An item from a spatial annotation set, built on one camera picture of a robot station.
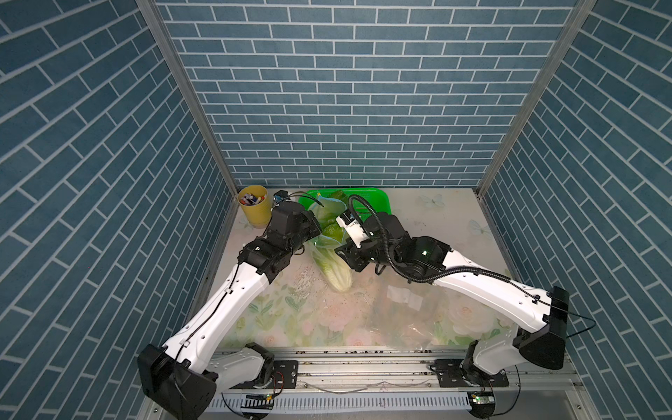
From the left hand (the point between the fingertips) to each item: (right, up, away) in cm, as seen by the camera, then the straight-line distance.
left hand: (325, 217), depth 74 cm
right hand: (+6, -8, -5) cm, 11 cm away
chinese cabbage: (+2, -17, +12) cm, 21 cm away
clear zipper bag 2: (+26, -32, +11) cm, 43 cm away
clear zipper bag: (-1, -6, -8) cm, 10 cm away
